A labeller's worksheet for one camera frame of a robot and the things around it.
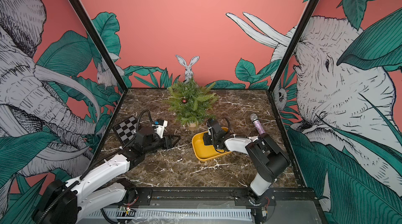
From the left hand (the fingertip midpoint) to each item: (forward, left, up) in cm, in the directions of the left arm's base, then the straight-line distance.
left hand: (179, 136), depth 80 cm
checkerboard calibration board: (+12, +35, -12) cm, 38 cm away
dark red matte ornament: (+8, -4, +19) cm, 21 cm away
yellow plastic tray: (-6, -15, -9) cm, 18 cm away
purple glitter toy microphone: (+17, -47, -11) cm, 51 cm away
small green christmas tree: (+7, -8, +19) cm, 21 cm away
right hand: (+6, -13, -11) cm, 18 cm away
